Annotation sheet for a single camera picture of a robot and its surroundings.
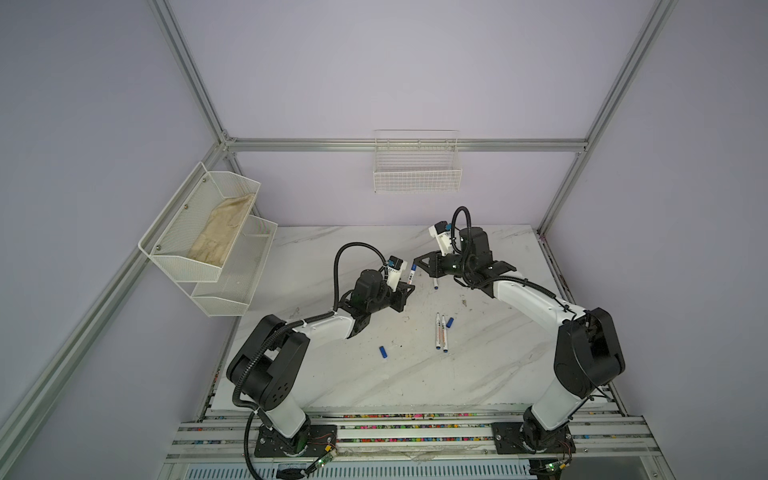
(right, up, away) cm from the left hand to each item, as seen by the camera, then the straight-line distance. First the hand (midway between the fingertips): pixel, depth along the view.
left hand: (412, 285), depth 87 cm
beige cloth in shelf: (-53, +16, -7) cm, 56 cm away
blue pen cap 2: (-9, -20, +1) cm, 22 cm away
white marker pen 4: (+11, -16, +5) cm, 20 cm away
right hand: (+1, +7, -3) cm, 8 cm away
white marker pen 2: (+10, -2, +17) cm, 19 cm away
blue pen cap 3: (+13, -13, +8) cm, 20 cm away
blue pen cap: (0, +6, -3) cm, 6 cm away
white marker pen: (0, +3, -2) cm, 4 cm away
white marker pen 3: (+8, -17, +3) cm, 19 cm away
